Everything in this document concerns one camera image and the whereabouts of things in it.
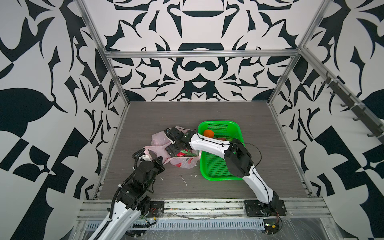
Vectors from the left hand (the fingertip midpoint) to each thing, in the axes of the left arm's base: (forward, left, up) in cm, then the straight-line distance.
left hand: (161, 155), depth 80 cm
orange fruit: (+17, -27, -6) cm, 33 cm away
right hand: (+11, -5, -8) cm, 14 cm away
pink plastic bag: (+9, +2, -1) cm, 10 cm away
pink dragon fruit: (+14, -35, -10) cm, 39 cm away
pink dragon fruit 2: (+4, -13, -6) cm, 14 cm away
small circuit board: (-32, -52, -12) cm, 62 cm away
